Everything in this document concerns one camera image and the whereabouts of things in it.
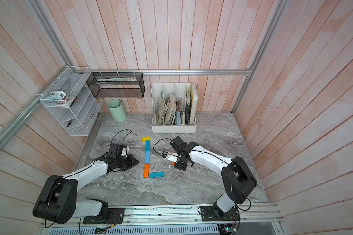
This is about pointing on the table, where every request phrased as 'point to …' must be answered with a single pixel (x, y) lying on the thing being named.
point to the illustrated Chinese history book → (162, 107)
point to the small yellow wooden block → (143, 139)
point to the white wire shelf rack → (78, 118)
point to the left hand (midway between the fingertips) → (138, 163)
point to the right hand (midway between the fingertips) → (179, 160)
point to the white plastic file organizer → (174, 107)
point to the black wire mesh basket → (116, 84)
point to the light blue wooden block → (147, 157)
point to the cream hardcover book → (193, 103)
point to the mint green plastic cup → (115, 108)
